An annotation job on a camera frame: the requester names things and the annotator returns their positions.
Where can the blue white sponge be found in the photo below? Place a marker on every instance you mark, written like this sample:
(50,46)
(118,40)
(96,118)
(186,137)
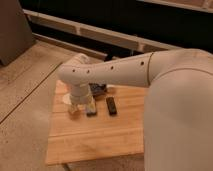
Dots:
(91,108)

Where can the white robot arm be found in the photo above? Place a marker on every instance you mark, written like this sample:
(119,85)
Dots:
(178,109)

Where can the dark ceramic bowl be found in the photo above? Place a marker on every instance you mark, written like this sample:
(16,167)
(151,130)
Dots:
(97,89)

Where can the black rectangular block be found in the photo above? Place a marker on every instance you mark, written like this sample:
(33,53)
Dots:
(111,106)

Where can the white paper cup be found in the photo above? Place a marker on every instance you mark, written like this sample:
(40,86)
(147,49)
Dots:
(72,108)

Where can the wooden table board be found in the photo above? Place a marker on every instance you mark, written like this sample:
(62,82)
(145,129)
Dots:
(81,138)

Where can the grey cabinet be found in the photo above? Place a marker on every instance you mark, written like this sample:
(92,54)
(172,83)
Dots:
(15,33)

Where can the white window frame rail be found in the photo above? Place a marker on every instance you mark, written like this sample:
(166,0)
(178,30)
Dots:
(89,39)

